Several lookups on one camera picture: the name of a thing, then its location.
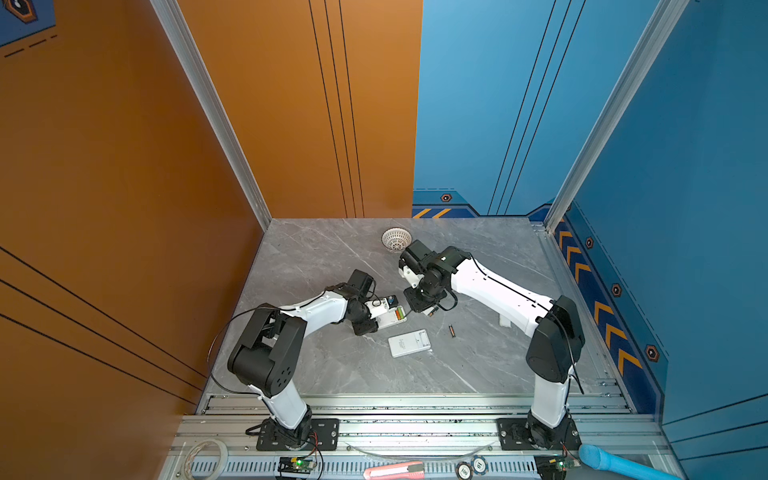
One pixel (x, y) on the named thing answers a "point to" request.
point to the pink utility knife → (396, 471)
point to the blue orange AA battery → (452, 330)
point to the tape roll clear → (190, 453)
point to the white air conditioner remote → (407, 343)
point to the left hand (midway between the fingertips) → (369, 315)
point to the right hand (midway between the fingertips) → (411, 305)
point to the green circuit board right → (552, 467)
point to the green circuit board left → (295, 465)
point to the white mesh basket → (396, 238)
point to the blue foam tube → (597, 458)
